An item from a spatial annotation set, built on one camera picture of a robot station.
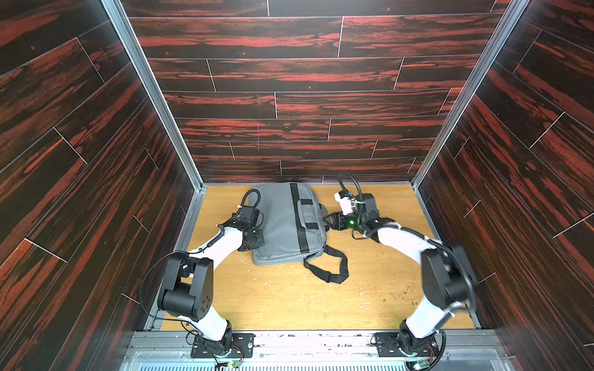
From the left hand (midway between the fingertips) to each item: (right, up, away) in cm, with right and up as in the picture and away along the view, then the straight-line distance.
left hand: (258, 242), depth 94 cm
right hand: (+30, +11, -1) cm, 32 cm away
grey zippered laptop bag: (+14, +8, +5) cm, 17 cm away
